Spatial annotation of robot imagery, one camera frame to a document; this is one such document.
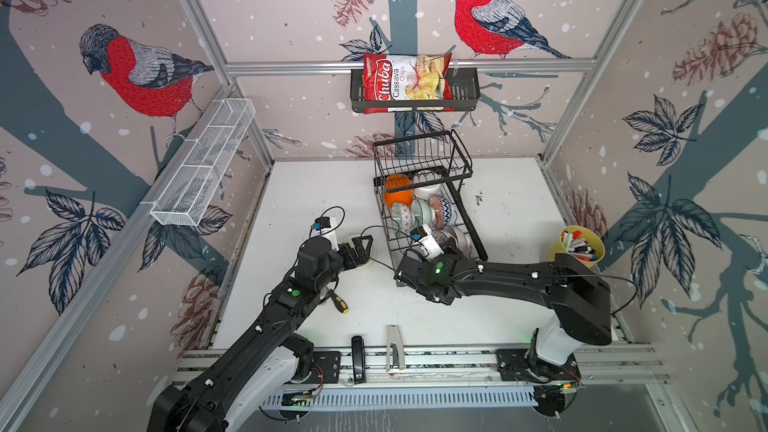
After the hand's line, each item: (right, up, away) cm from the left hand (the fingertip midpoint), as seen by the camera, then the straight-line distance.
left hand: (361, 242), depth 78 cm
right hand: (+24, -3, +3) cm, 24 cm away
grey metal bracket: (+8, -25, 0) cm, 26 cm away
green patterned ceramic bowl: (+11, +5, +12) cm, 17 cm away
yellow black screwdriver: (-7, -19, +5) cm, 21 cm away
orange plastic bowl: (+10, +14, +4) cm, 18 cm away
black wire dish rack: (+22, +22, +16) cm, 36 cm away
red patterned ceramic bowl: (+24, +6, +21) cm, 32 cm away
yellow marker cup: (+63, -2, +6) cm, 63 cm away
